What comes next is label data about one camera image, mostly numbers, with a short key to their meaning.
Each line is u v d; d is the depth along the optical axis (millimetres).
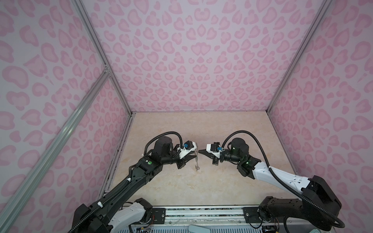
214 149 587
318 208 371
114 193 430
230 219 729
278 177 483
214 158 660
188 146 597
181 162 634
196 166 742
